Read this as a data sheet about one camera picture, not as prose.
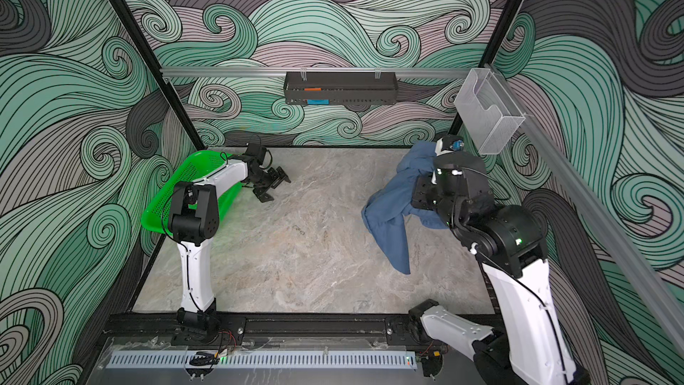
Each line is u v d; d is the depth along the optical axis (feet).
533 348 1.06
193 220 1.87
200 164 3.51
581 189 1.84
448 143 1.51
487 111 2.54
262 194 3.03
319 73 3.03
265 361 2.28
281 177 3.04
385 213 2.09
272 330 2.46
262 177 2.88
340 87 3.13
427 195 1.59
